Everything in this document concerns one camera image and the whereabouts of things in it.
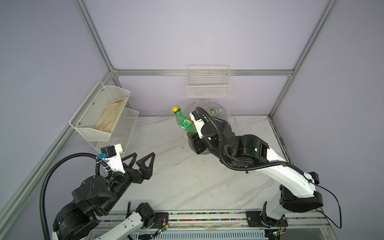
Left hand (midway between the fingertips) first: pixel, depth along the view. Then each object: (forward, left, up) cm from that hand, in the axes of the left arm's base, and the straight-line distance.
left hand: (145, 155), depth 53 cm
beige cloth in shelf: (+31, +29, -10) cm, 43 cm away
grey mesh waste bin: (+45, -26, -13) cm, 53 cm away
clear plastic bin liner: (+39, -29, -12) cm, 50 cm away
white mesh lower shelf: (+46, +39, -43) cm, 74 cm away
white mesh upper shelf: (+28, +35, -9) cm, 46 cm away
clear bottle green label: (+38, -30, -13) cm, 50 cm away
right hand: (+9, -16, +3) cm, 19 cm away
